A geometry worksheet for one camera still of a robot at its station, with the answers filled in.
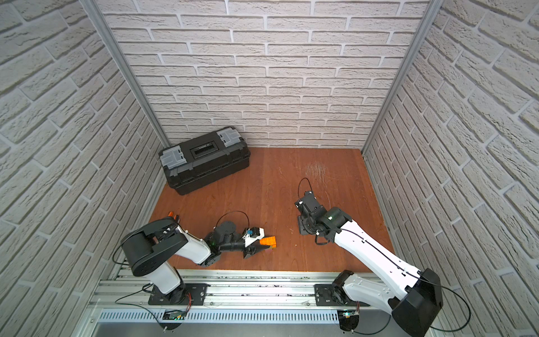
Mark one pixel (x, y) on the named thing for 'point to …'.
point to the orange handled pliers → (170, 215)
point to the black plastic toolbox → (189, 165)
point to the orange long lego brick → (269, 241)
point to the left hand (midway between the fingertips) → (269, 240)
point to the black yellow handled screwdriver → (178, 218)
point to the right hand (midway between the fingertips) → (310, 222)
